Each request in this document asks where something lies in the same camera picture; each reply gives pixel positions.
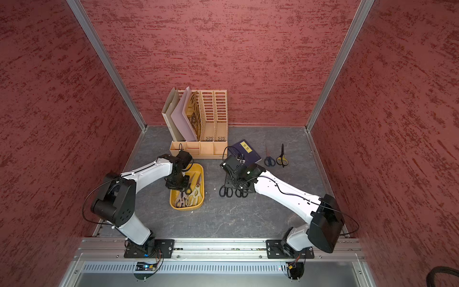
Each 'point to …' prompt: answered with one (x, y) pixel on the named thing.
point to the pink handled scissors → (180, 201)
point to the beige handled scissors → (195, 198)
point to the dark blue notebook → (248, 154)
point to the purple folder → (183, 127)
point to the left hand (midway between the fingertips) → (179, 191)
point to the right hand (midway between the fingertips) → (231, 184)
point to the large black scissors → (225, 191)
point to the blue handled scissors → (269, 161)
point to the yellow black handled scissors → (282, 159)
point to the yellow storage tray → (196, 174)
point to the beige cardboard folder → (172, 102)
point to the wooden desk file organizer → (207, 111)
